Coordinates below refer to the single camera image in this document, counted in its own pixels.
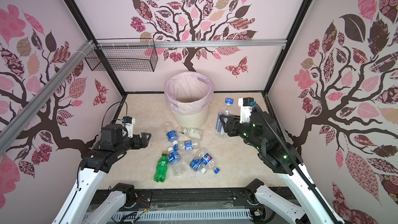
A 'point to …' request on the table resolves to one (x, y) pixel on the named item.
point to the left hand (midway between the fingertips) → (143, 138)
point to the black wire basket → (138, 54)
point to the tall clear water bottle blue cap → (221, 131)
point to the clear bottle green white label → (190, 132)
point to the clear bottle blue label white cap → (195, 164)
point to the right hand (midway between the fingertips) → (225, 113)
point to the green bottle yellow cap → (161, 171)
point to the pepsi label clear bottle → (207, 160)
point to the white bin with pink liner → (189, 94)
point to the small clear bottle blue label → (189, 145)
